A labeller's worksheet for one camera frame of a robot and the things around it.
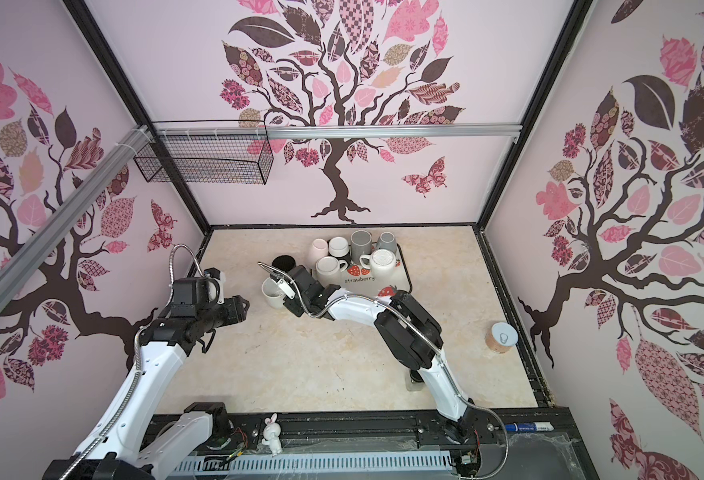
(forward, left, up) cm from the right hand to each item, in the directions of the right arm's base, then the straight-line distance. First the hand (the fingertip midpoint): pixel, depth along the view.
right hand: (292, 287), depth 92 cm
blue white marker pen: (-38, -64, -7) cm, 75 cm away
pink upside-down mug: (+14, -7, +2) cm, 16 cm away
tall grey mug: (+16, -22, +2) cm, 27 cm away
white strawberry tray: (+8, -21, -8) cm, 24 cm away
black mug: (+9, +4, +1) cm, 10 cm away
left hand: (-11, +11, +7) cm, 17 cm away
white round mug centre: (+9, -29, 0) cm, 31 cm away
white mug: (+7, -11, 0) cm, 13 cm away
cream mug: (-3, +6, 0) cm, 6 cm away
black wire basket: (+36, +28, +26) cm, 52 cm away
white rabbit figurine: (-39, +1, -5) cm, 39 cm away
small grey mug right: (+18, -31, +1) cm, 36 cm away
